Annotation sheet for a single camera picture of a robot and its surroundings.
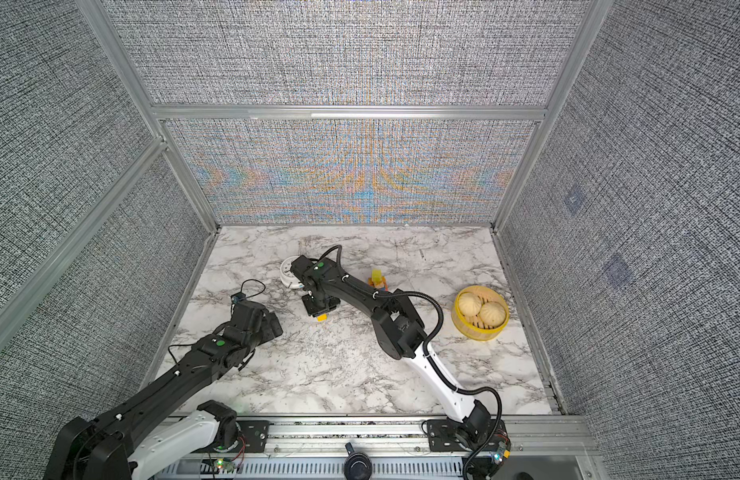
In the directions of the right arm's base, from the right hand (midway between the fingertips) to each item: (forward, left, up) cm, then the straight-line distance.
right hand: (319, 310), depth 96 cm
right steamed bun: (-5, -52, +5) cm, 53 cm away
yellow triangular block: (-3, -1, +1) cm, 3 cm away
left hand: (-8, +13, +6) cm, 17 cm away
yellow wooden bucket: (-8, -47, +2) cm, 47 cm away
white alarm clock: (+11, +11, +4) cm, 16 cm away
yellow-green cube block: (+11, -18, +4) cm, 22 cm away
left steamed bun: (-1, -47, +5) cm, 47 cm away
